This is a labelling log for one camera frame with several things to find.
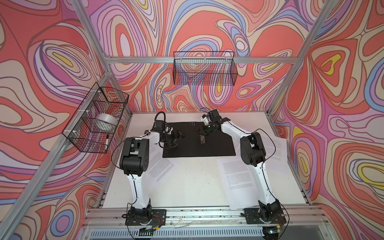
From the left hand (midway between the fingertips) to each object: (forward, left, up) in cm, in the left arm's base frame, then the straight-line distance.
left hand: (183, 139), depth 98 cm
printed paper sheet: (-19, +13, -5) cm, 24 cm away
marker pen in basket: (-17, +35, +22) cm, 44 cm away
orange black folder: (-1, -9, -5) cm, 10 cm away
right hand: (+4, -10, -1) cm, 11 cm away
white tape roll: (-10, +36, +28) cm, 47 cm away
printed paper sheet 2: (-28, -33, -5) cm, 44 cm away
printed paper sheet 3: (-11, -61, -6) cm, 62 cm away
